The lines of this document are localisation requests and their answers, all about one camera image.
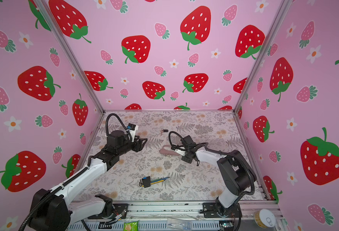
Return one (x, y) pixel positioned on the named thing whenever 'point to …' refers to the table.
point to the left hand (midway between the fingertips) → (143, 137)
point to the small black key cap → (165, 131)
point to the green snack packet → (131, 226)
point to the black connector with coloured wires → (146, 182)
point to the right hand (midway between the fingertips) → (186, 152)
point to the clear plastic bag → (178, 224)
